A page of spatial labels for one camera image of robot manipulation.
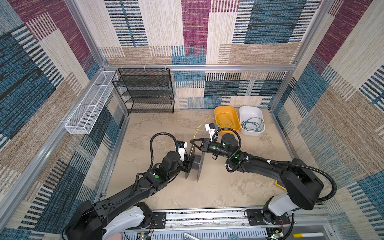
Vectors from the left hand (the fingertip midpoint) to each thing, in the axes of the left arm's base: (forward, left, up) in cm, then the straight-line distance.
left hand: (192, 154), depth 78 cm
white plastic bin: (+43, -43, -14) cm, 63 cm away
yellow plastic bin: (+44, -30, -12) cm, 54 cm away
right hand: (+2, +1, +6) cm, 7 cm away
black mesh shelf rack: (+52, +33, +1) cm, 61 cm away
